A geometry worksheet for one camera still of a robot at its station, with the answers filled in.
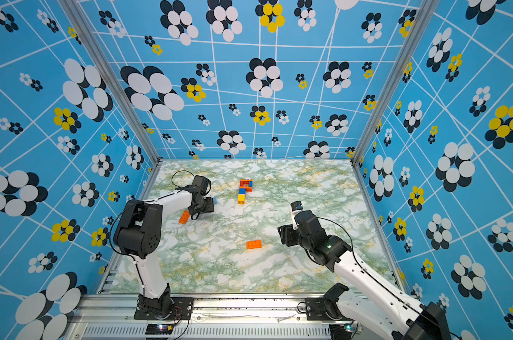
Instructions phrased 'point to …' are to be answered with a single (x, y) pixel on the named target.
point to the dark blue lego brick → (241, 191)
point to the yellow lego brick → (241, 199)
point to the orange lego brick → (184, 217)
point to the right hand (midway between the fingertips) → (288, 226)
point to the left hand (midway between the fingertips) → (209, 206)
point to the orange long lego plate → (254, 244)
